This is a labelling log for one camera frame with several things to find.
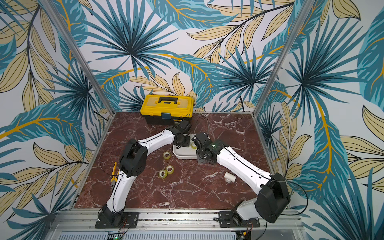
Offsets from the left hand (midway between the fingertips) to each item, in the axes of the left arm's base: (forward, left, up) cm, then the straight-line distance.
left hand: (185, 144), depth 99 cm
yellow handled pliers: (-23, +40, -2) cm, 46 cm away
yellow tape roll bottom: (-20, +12, -1) cm, 24 cm away
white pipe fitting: (-23, -26, +2) cm, 35 cm away
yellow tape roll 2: (-8, +12, -1) cm, 14 cm away
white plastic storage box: (-9, +1, +5) cm, 10 cm away
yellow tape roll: (0, -5, -2) cm, 6 cm away
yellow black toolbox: (+17, +13, +15) cm, 26 cm away
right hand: (-14, -11, +11) cm, 21 cm away
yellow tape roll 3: (-17, +9, -2) cm, 19 cm away
